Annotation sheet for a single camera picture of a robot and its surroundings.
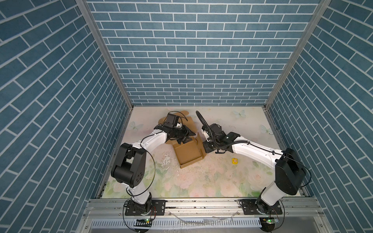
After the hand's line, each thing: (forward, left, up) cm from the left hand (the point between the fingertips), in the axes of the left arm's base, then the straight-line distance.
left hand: (195, 135), depth 87 cm
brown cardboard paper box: (-3, +1, -12) cm, 12 cm away
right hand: (-5, -4, -3) cm, 7 cm away
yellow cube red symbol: (-12, -24, -12) cm, 30 cm away
